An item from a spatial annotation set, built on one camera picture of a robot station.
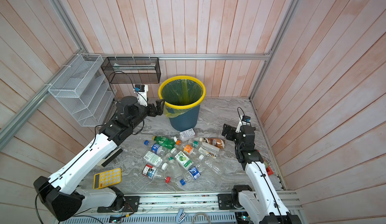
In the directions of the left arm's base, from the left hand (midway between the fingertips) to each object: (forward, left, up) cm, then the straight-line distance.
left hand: (157, 102), depth 71 cm
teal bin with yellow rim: (-1, -12, -12) cm, 17 cm away
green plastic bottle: (-4, -1, -32) cm, 33 cm away
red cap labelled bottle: (-24, +5, -29) cm, 38 cm away
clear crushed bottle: (-20, -27, -30) cm, 45 cm away
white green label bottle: (-16, +5, -32) cm, 36 cm away
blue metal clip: (-43, -12, -32) cm, 55 cm away
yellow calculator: (-26, +29, -33) cm, 51 cm away
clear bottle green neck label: (-6, -20, -31) cm, 38 cm away
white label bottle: (-11, -27, -29) cm, 41 cm away
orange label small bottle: (-10, -15, -30) cm, 35 cm away
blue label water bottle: (-10, +3, -30) cm, 32 cm away
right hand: (-3, -39, -16) cm, 42 cm away
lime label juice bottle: (-17, -13, -30) cm, 37 cm away
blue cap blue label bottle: (-24, -18, -31) cm, 43 cm away
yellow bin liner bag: (+24, -9, -16) cm, 30 cm away
